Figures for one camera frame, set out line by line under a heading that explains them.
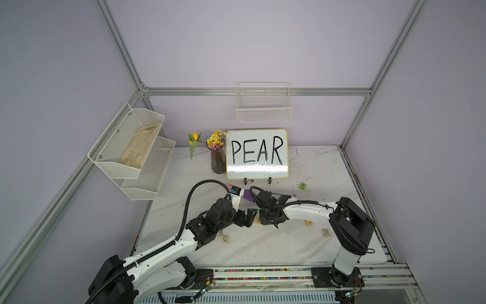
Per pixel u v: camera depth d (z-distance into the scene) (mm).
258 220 819
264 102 956
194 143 907
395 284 735
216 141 907
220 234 842
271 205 689
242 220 675
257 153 1012
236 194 677
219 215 581
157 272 453
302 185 1010
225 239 828
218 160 1001
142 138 821
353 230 466
